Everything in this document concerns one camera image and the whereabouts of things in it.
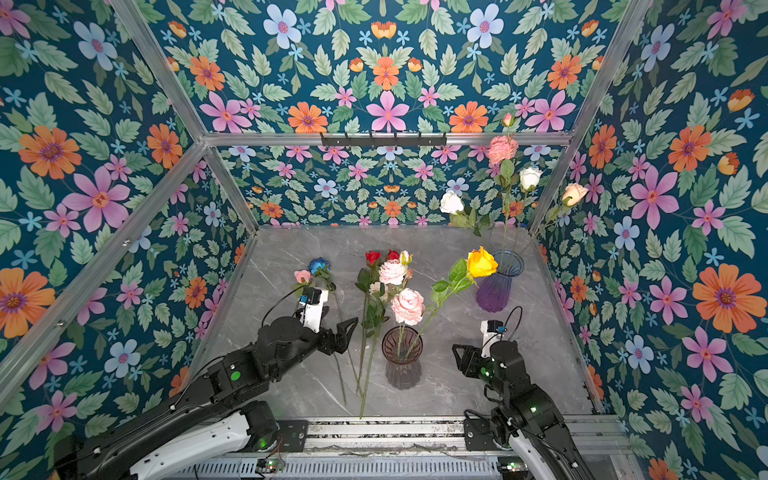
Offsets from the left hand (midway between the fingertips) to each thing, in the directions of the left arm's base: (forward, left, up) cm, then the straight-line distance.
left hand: (347, 311), depth 68 cm
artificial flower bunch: (+20, -5, -20) cm, 29 cm away
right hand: (-5, -27, -15) cm, 31 cm away
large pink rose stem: (-4, -14, +7) cm, 16 cm away
